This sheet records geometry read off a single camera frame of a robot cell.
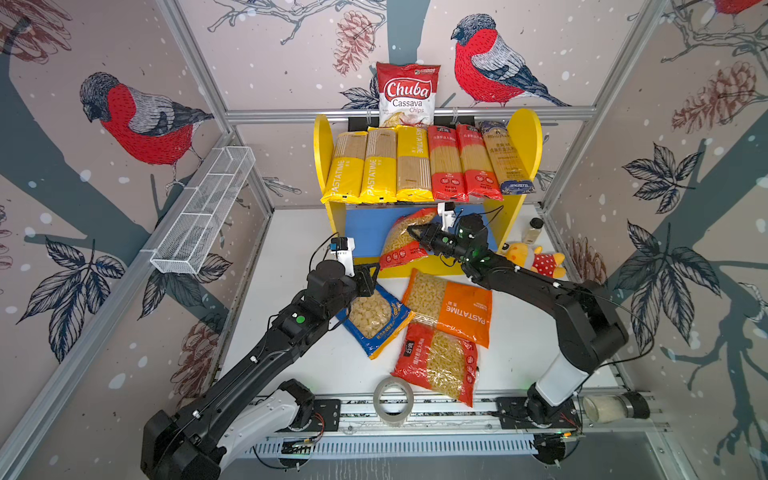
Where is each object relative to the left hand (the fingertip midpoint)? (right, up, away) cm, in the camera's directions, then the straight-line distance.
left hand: (375, 265), depth 72 cm
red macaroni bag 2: (+17, -27, +6) cm, 32 cm away
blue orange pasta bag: (0, -19, +16) cm, 24 cm away
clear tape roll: (+3, -37, -2) cm, 37 cm away
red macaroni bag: (+6, +5, +9) cm, 12 cm away
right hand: (+7, +7, +9) cm, 14 cm away
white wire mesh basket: (-46, +6, -1) cm, 47 cm away
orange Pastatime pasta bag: (+25, -15, +16) cm, 34 cm away
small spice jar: (+55, +11, +32) cm, 64 cm away
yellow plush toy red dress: (+51, -1, +26) cm, 57 cm away
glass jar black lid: (+57, -35, -1) cm, 67 cm away
